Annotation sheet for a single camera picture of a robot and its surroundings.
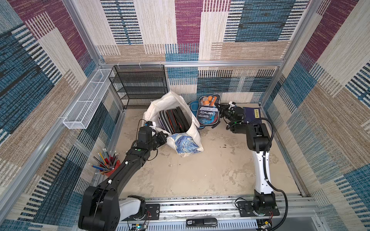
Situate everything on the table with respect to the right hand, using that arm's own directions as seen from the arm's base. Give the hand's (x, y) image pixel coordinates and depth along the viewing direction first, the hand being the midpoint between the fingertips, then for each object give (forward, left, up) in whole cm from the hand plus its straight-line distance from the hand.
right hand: (216, 103), depth 105 cm
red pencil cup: (-43, +65, -2) cm, 78 cm away
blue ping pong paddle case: (+6, +16, -8) cm, 19 cm away
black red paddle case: (-19, +28, +4) cm, 35 cm away
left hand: (-29, +31, +4) cm, 43 cm away
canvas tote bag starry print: (-34, +22, +2) cm, 40 cm away
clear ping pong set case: (-3, +6, -3) cm, 7 cm away
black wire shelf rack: (+13, +56, +8) cm, 58 cm away
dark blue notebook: (+1, -29, -13) cm, 32 cm away
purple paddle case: (-21, +35, +6) cm, 41 cm away
